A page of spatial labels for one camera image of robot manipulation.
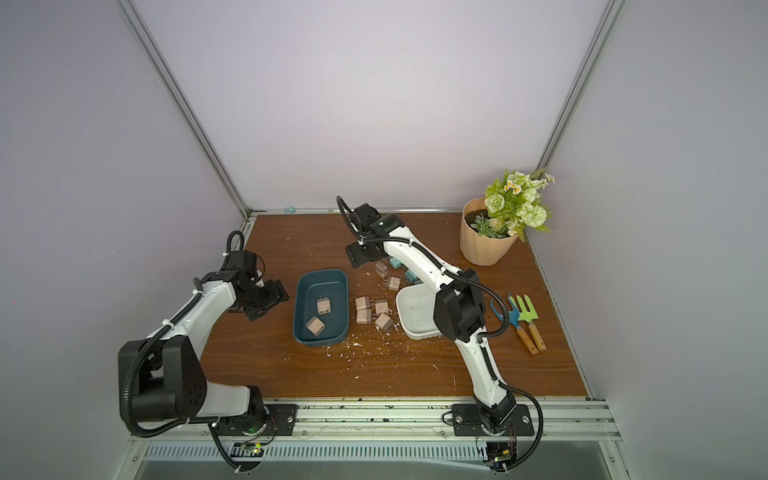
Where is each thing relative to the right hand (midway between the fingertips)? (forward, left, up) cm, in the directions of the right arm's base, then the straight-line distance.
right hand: (361, 253), depth 89 cm
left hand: (-12, +23, -7) cm, 27 cm away
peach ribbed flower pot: (+6, -37, -4) cm, 38 cm away
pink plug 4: (-2, -10, -13) cm, 17 cm away
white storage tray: (-10, -17, -15) cm, 25 cm away
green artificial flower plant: (+10, -45, +11) cm, 47 cm away
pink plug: (-18, +13, -12) cm, 26 cm away
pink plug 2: (-11, +12, -12) cm, 21 cm away
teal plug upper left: (+6, -10, -13) cm, 17 cm away
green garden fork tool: (-12, -53, -16) cm, 56 cm away
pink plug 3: (+1, -5, -11) cm, 12 cm away
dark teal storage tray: (-4, +18, -12) cm, 22 cm away
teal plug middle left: (-1, -16, -12) cm, 20 cm away
